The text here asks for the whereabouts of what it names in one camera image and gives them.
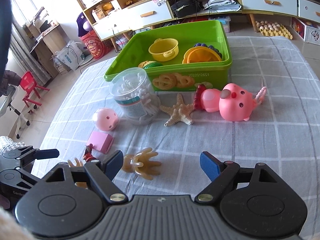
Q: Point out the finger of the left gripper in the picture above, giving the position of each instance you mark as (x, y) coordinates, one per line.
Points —
(46, 154)

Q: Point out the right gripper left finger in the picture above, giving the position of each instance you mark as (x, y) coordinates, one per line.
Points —
(100, 175)

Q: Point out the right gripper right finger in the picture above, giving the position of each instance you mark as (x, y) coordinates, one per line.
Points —
(222, 176)

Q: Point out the beige rubber toy hand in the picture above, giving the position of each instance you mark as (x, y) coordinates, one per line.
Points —
(141, 164)

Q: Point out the pink pig toy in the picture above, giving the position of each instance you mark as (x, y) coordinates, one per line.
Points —
(234, 103)

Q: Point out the tan starfish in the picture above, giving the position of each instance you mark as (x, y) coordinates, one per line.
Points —
(179, 112)

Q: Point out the yellow toy corn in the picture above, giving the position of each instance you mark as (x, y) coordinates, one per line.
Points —
(149, 64)

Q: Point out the orange pumpkin toy bowl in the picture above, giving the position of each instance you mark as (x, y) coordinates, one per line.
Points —
(200, 55)

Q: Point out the pink sponge block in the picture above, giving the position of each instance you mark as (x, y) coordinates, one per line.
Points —
(100, 141)

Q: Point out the red plastic child chair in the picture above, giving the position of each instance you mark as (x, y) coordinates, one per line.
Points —
(29, 85)

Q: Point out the grey checked table cloth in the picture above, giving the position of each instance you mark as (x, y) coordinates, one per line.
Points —
(282, 132)

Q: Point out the clear cotton swab jar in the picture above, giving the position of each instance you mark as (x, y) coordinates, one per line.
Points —
(133, 92)

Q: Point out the white paper shopping bag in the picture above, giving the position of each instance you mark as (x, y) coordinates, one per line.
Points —
(71, 55)

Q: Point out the red printed bag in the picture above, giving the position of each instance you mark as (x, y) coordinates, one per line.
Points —
(96, 46)

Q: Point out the green plastic storage bin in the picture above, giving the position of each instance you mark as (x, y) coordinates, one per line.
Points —
(178, 57)

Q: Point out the purple toy grapes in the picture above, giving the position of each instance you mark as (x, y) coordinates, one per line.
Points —
(210, 47)

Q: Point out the yellow toy pot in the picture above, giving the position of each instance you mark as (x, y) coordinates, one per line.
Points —
(164, 49)

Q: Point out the yellow egg tray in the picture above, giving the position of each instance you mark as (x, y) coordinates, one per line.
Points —
(273, 29)

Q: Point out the clear plastic storage box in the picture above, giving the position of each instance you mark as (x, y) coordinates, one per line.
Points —
(224, 20)

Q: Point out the white wooden tv cabinet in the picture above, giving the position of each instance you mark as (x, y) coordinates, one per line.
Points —
(109, 18)

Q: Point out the red white cardboard box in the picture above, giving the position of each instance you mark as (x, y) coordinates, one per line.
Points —
(307, 30)

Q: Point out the black bag on shelf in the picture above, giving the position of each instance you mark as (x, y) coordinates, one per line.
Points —
(182, 8)

